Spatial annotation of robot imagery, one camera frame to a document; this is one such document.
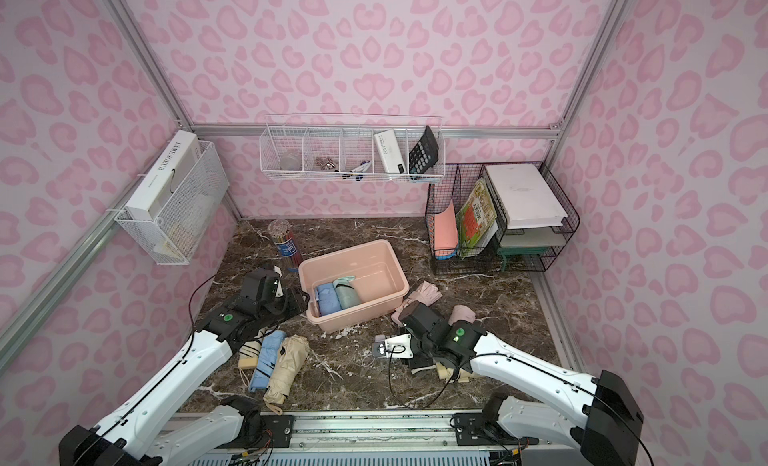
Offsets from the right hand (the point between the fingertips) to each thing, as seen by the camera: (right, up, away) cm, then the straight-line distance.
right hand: (401, 339), depth 78 cm
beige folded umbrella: (-29, -4, +1) cm, 29 cm away
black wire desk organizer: (+35, +23, +17) cm, 45 cm away
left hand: (-26, +11, +3) cm, 28 cm away
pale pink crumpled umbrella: (+8, +9, +15) cm, 19 cm away
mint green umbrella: (-17, +10, +17) cm, 26 cm away
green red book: (+26, +32, +23) cm, 47 cm away
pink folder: (+17, +30, +36) cm, 50 cm away
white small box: (-3, +53, +13) cm, 55 cm away
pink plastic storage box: (-8, +14, +25) cm, 29 cm away
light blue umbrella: (-23, +7, +15) cm, 28 cm away
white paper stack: (+40, +39, +16) cm, 58 cm away
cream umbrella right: (+12, -9, +1) cm, 15 cm away
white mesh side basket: (-57, +26, -5) cm, 62 cm away
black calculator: (+7, +52, +14) cm, 54 cm away
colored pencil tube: (-36, +25, +15) cm, 46 cm away
